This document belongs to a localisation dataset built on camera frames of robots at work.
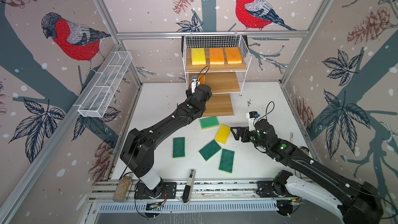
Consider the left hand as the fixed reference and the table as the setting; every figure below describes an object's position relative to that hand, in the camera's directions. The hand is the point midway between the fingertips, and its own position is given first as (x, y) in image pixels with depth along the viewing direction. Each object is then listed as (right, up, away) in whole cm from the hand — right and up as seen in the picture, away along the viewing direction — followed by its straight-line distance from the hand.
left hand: (199, 87), depth 82 cm
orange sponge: (+2, +5, +4) cm, 7 cm away
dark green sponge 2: (+6, -35, +4) cm, 36 cm away
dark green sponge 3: (+15, -40, 0) cm, 42 cm away
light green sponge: (+7, -22, +15) cm, 27 cm away
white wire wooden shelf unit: (+16, +4, +6) cm, 17 cm away
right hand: (+18, -23, -3) cm, 30 cm away
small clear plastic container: (+59, -35, +2) cm, 68 cm away
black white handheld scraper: (-5, -48, -12) cm, 50 cm away
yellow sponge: (+14, -28, +11) cm, 33 cm away
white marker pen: (+56, -30, +10) cm, 64 cm away
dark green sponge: (-12, -34, +4) cm, 36 cm away
